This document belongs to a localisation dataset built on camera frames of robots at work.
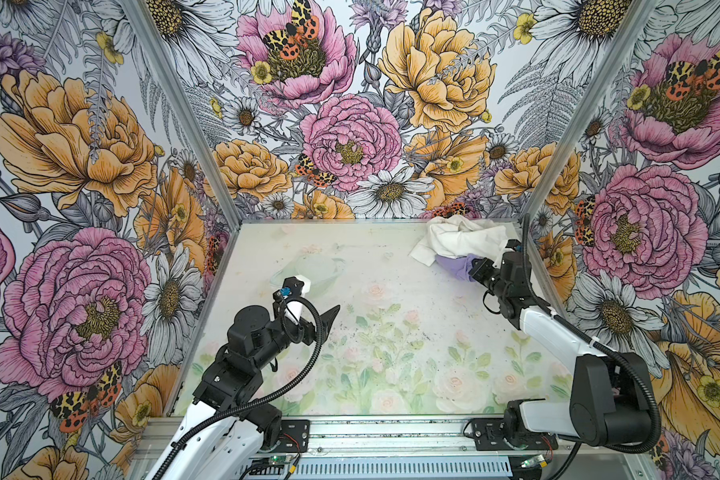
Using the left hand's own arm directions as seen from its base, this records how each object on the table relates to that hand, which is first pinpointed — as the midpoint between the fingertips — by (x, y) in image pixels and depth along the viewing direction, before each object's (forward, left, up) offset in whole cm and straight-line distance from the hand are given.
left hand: (321, 306), depth 70 cm
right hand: (+18, -41, -9) cm, 46 cm away
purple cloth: (+22, -40, -13) cm, 47 cm away
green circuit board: (-27, +10, -24) cm, 37 cm away
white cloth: (+32, -37, -11) cm, 50 cm away
